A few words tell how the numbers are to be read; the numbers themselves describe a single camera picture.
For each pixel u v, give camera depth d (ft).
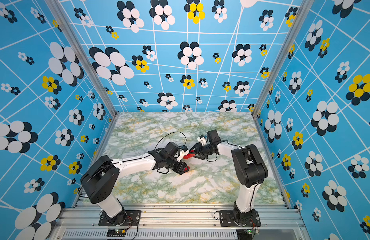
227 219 2.37
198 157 2.88
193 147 2.88
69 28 2.47
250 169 1.63
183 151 2.62
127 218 2.36
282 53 2.77
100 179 1.52
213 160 2.64
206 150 2.71
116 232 2.37
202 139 2.99
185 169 2.52
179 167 2.51
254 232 2.19
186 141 3.44
